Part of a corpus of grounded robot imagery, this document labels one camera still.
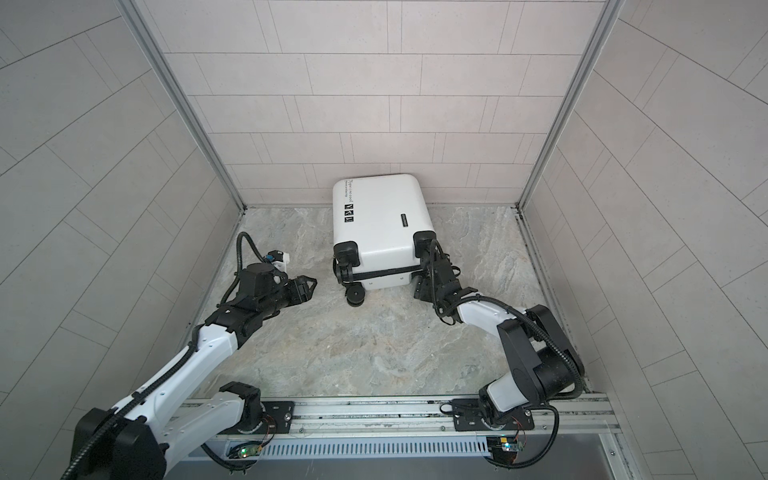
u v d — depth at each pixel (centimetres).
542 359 44
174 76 83
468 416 71
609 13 71
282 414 71
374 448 145
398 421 71
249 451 64
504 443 68
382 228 85
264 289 62
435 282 69
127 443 37
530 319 45
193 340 50
